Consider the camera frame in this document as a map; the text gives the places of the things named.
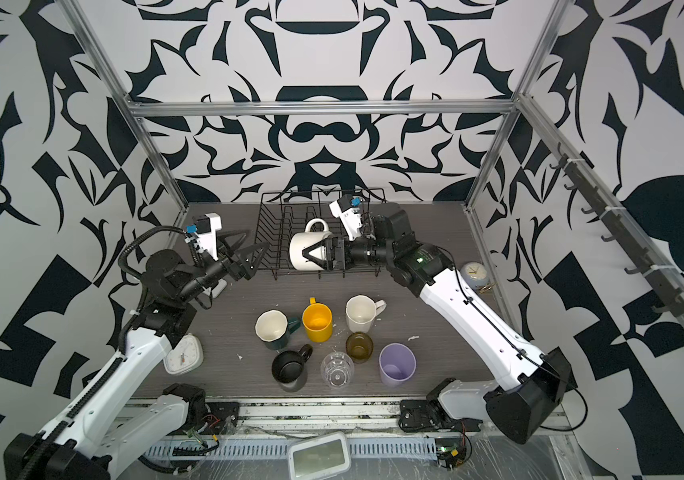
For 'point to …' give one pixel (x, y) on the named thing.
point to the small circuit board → (450, 452)
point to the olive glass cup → (359, 347)
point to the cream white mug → (360, 311)
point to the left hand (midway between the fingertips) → (257, 231)
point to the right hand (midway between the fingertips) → (317, 249)
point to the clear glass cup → (337, 369)
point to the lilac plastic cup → (397, 363)
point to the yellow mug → (317, 319)
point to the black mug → (289, 370)
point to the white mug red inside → (317, 230)
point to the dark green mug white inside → (273, 327)
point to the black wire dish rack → (283, 214)
